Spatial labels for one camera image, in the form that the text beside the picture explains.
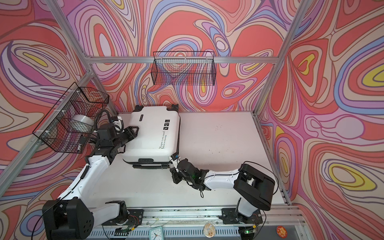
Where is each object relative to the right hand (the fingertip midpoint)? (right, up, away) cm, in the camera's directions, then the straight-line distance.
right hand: (172, 173), depth 83 cm
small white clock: (-5, -23, -15) cm, 28 cm away
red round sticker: (+54, -23, -14) cm, 60 cm away
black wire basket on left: (-51, +26, -9) cm, 58 cm away
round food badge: (+20, -23, -13) cm, 33 cm away
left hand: (-18, +26, -1) cm, 32 cm away
